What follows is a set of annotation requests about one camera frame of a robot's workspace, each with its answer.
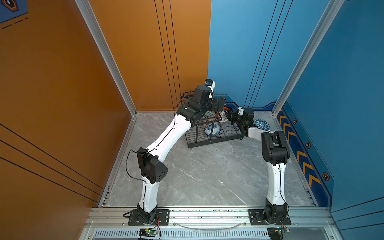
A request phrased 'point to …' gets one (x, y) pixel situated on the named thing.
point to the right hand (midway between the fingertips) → (222, 110)
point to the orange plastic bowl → (225, 108)
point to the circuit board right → (276, 233)
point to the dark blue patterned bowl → (261, 124)
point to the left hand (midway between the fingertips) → (217, 97)
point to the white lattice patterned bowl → (223, 116)
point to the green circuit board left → (148, 232)
